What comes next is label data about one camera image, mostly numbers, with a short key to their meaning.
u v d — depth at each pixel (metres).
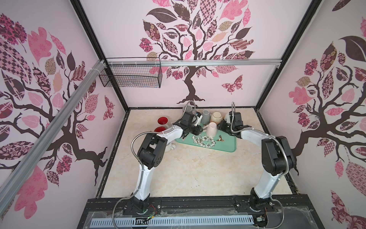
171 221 0.70
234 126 0.76
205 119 1.04
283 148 0.50
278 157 0.49
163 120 1.03
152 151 0.55
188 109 1.05
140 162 0.56
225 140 1.00
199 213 0.73
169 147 0.89
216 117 1.03
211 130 0.95
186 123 0.79
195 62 0.95
